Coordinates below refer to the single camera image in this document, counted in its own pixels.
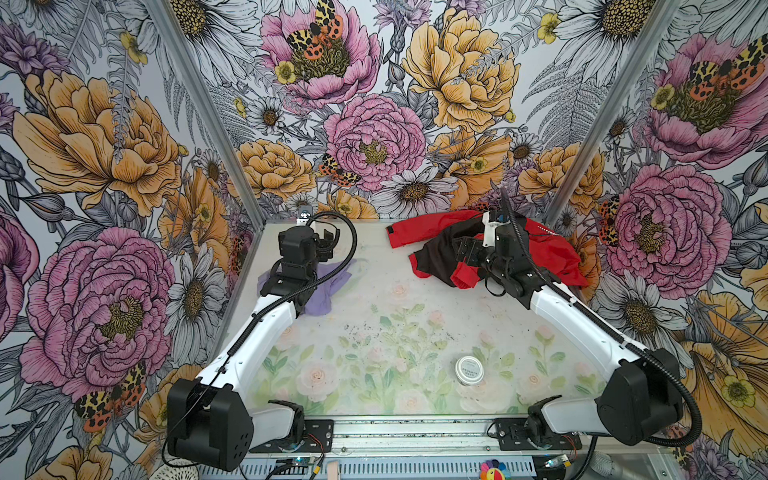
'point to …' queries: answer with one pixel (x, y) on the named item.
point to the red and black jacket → (434, 236)
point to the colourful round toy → (493, 470)
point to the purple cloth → (321, 301)
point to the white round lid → (469, 370)
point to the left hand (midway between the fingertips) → (308, 239)
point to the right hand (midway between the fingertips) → (463, 251)
